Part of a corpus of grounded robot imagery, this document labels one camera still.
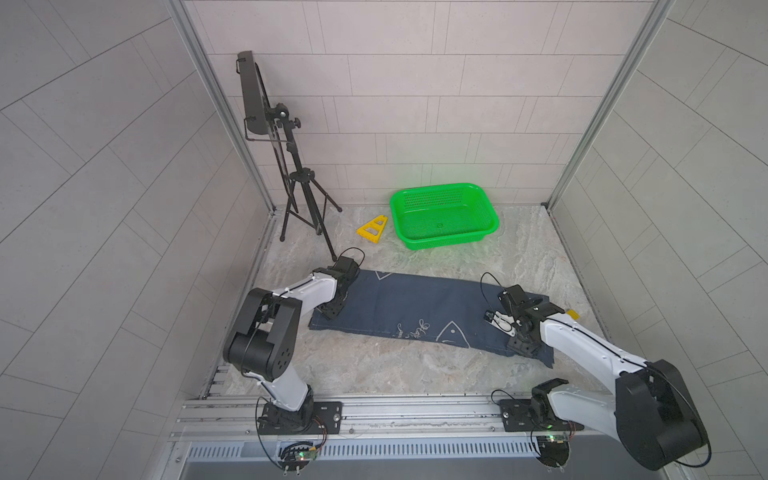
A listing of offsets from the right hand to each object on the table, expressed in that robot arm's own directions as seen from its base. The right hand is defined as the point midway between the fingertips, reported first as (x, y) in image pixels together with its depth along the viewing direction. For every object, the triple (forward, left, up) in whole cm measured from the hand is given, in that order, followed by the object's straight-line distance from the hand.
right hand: (526, 331), depth 86 cm
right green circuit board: (-28, +3, 0) cm, 28 cm away
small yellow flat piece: (+4, -16, 0) cm, 16 cm away
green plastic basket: (+47, +17, +2) cm, 50 cm away
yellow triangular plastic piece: (+43, +43, +4) cm, 61 cm away
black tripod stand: (+38, +65, +22) cm, 78 cm away
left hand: (+13, +60, +2) cm, 62 cm away
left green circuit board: (-26, +61, +5) cm, 67 cm away
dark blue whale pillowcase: (+8, +27, +2) cm, 28 cm away
